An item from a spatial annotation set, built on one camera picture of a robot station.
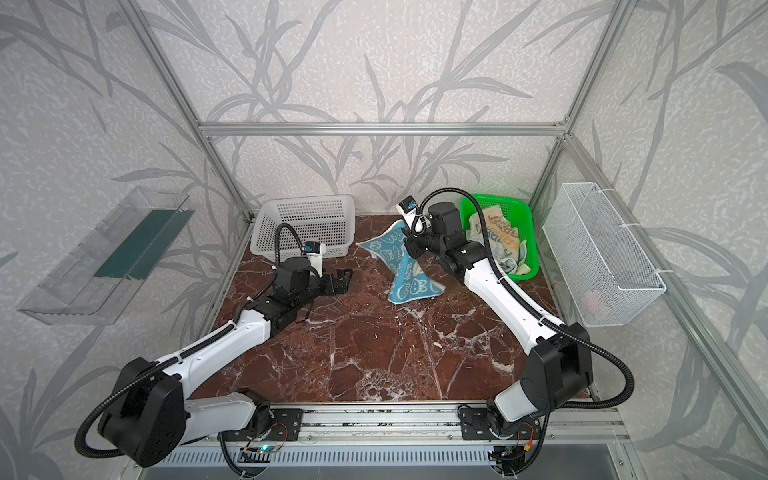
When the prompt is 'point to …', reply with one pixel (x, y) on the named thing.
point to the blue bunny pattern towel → (410, 280)
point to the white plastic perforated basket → (330, 220)
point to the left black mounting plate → (282, 424)
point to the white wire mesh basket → (610, 275)
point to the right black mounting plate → (474, 424)
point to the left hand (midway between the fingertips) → (344, 262)
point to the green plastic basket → (521, 216)
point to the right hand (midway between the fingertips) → (406, 218)
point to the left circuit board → (264, 448)
